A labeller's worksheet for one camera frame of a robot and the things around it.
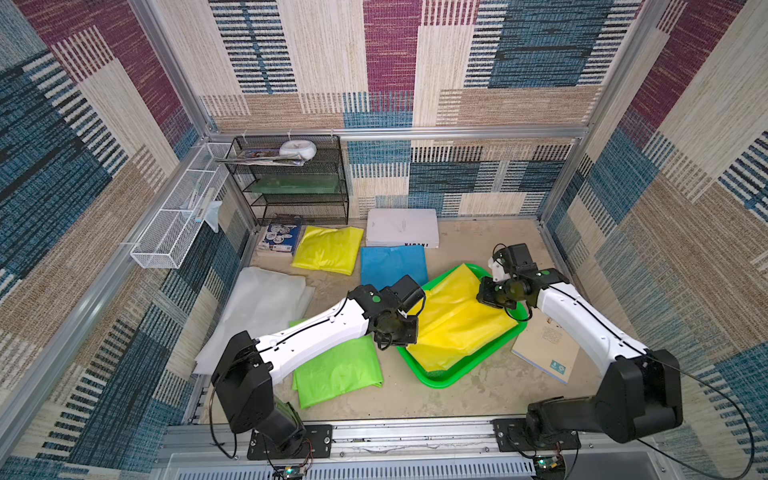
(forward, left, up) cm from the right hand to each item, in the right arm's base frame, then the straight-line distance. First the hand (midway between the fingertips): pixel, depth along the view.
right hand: (478, 292), depth 86 cm
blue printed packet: (+30, +66, -9) cm, 73 cm away
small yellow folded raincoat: (+24, +47, -9) cm, 53 cm away
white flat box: (+34, +23, -8) cm, 41 cm away
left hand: (-14, +20, +1) cm, 24 cm away
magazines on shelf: (+35, +62, +23) cm, 75 cm away
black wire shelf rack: (+42, +60, +8) cm, 74 cm away
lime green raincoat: (-19, +39, -9) cm, 45 cm away
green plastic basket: (-9, +8, -1) cm, 13 cm away
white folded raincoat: (+3, +66, -8) cm, 66 cm away
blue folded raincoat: (+17, +28, -10) cm, 34 cm away
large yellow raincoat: (-8, +8, -2) cm, 12 cm away
